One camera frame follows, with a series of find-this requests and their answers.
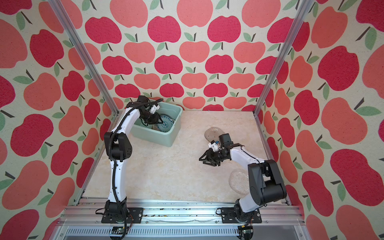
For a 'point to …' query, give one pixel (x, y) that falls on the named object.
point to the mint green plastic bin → (146, 133)
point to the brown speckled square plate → (212, 133)
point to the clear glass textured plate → (239, 181)
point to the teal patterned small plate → (167, 125)
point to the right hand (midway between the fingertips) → (204, 160)
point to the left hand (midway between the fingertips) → (163, 122)
